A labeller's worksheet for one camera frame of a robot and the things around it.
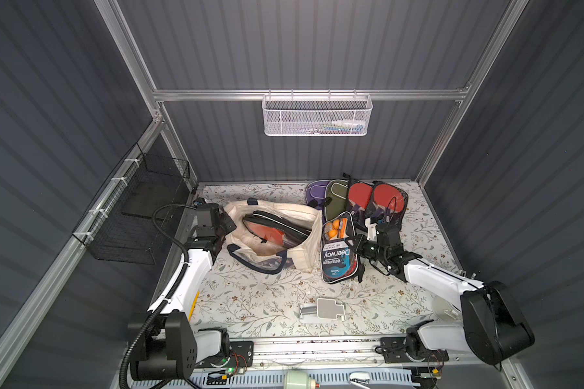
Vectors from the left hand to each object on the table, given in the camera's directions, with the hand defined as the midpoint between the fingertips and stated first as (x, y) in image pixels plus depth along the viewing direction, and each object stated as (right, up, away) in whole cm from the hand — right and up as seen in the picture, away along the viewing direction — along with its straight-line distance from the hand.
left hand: (227, 218), depth 84 cm
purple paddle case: (+34, +12, +31) cm, 47 cm away
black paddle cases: (+17, -4, +3) cm, 17 cm away
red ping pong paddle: (+53, +9, +27) cm, 60 cm away
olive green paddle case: (+44, +11, +28) cm, 54 cm away
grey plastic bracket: (+33, -30, -7) cm, 45 cm away
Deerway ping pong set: (+40, -15, +2) cm, 43 cm away
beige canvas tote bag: (+12, -11, -8) cm, 18 cm away
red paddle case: (+63, +5, +17) cm, 66 cm away
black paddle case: (+53, 0, +20) cm, 56 cm away
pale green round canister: (+25, -42, -21) cm, 53 cm away
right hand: (+44, -9, +3) cm, 45 cm away
